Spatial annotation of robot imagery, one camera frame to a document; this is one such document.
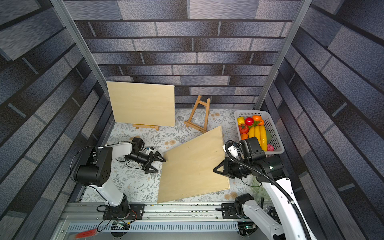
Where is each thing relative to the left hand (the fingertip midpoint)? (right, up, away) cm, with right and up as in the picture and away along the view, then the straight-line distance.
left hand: (161, 164), depth 85 cm
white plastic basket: (+72, +14, +7) cm, 73 cm away
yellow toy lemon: (+53, +26, +18) cm, 62 cm away
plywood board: (+16, -4, +3) cm, 17 cm away
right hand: (+28, +4, -23) cm, 37 cm away
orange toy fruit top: (+63, +26, +15) cm, 70 cm away
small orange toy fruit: (+53, +15, +12) cm, 56 cm away
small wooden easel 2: (+17, +23, +19) cm, 35 cm away
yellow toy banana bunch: (+61, +19, +7) cm, 64 cm away
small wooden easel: (-22, +22, +21) cm, 37 cm away
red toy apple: (+57, +25, +15) cm, 65 cm away
